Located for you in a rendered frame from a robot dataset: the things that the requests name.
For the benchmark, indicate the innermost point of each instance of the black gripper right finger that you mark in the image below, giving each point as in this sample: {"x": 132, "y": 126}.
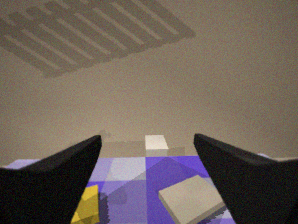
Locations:
{"x": 255, "y": 189}

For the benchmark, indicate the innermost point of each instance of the yellow rectangular block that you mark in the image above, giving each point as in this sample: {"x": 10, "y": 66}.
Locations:
{"x": 88, "y": 210}

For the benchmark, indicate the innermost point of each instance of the beige flat block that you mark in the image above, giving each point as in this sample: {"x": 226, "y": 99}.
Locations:
{"x": 190, "y": 201}

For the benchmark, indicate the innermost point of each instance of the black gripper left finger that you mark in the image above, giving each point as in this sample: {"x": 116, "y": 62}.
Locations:
{"x": 48, "y": 191}

